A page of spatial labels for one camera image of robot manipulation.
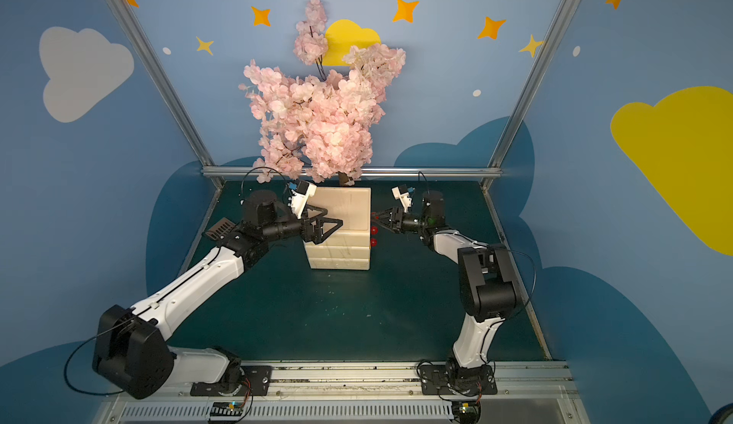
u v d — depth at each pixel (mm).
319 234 671
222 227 1048
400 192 857
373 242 815
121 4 728
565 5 736
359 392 742
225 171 1170
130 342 399
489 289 501
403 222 806
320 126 627
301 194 669
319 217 792
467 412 733
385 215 829
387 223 817
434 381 742
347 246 836
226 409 731
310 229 674
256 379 748
